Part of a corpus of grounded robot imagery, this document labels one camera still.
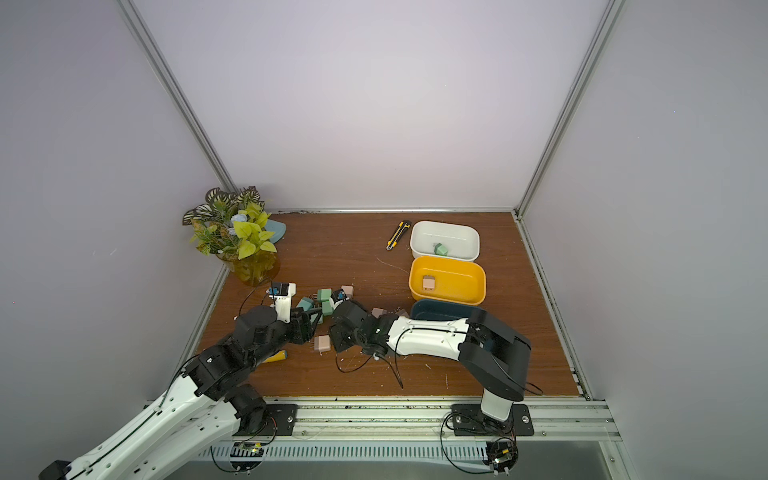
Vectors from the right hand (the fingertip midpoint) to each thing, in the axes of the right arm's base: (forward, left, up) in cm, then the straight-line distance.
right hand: (332, 325), depth 80 cm
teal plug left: (+9, +10, -4) cm, 14 cm away
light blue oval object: (+42, +30, -7) cm, 52 cm away
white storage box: (+38, -35, -9) cm, 52 cm away
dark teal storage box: (+9, -31, -7) cm, 33 cm away
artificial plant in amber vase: (+20, +28, +18) cm, 39 cm away
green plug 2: (+32, -33, -6) cm, 46 cm away
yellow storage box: (+20, -35, -8) cm, 41 cm away
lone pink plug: (+19, -28, -9) cm, 35 cm away
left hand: (0, +2, +8) cm, 9 cm away
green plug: (+13, +6, -7) cm, 16 cm away
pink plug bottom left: (-3, +3, -6) cm, 7 cm away
